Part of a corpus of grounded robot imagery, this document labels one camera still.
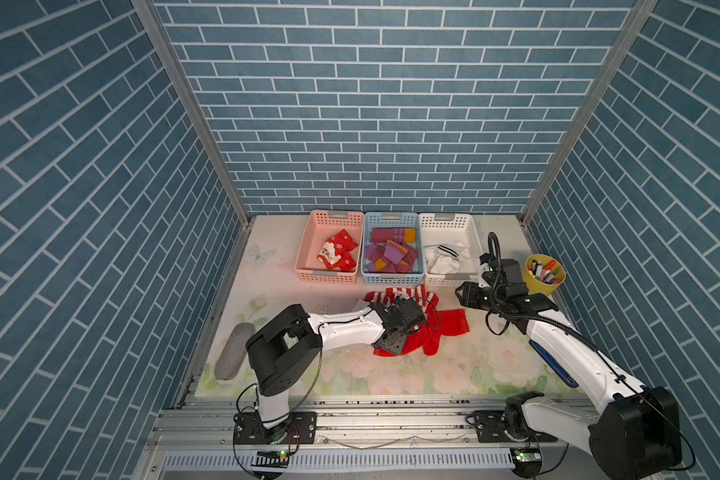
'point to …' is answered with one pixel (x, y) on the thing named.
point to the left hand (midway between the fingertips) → (398, 345)
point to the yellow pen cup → (543, 274)
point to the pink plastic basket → (319, 226)
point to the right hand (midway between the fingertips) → (464, 292)
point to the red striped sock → (428, 301)
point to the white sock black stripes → (447, 261)
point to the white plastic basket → (439, 228)
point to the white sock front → (457, 249)
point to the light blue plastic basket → (392, 219)
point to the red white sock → (439, 324)
